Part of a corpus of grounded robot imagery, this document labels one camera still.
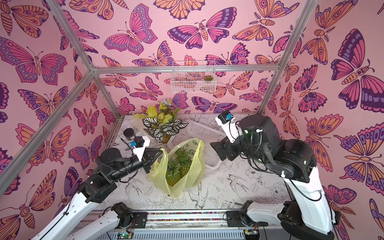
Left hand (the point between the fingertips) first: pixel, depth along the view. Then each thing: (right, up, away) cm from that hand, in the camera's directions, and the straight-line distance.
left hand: (163, 148), depth 62 cm
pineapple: (+7, -9, +17) cm, 21 cm away
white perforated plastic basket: (+20, +5, +39) cm, 44 cm away
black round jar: (-33, +5, +41) cm, 53 cm away
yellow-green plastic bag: (+14, -11, +3) cm, 18 cm away
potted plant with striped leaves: (-6, +11, +23) cm, 27 cm away
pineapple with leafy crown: (+3, -13, +10) cm, 17 cm away
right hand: (+23, +6, -8) cm, 25 cm away
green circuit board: (-21, -43, +10) cm, 49 cm away
